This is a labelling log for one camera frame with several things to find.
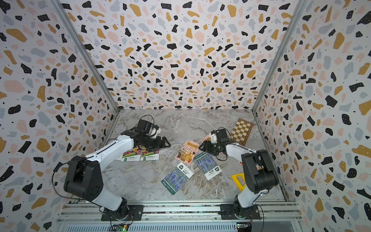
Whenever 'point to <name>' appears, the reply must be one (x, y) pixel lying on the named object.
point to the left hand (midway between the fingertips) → (166, 145)
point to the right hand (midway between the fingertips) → (203, 148)
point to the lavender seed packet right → (207, 166)
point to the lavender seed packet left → (177, 178)
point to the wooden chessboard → (241, 131)
